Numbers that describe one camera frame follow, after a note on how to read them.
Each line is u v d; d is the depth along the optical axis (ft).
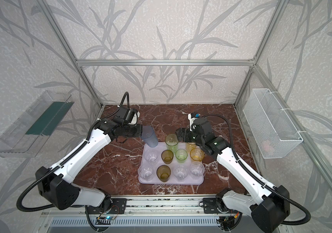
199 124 1.82
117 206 2.40
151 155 2.84
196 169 2.84
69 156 1.43
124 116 1.93
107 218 2.32
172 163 2.85
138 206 2.47
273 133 2.02
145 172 2.77
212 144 1.75
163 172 2.70
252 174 1.40
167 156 2.93
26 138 2.07
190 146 3.16
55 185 1.27
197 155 2.99
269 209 1.21
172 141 2.90
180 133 2.19
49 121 2.10
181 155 2.98
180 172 2.77
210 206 2.41
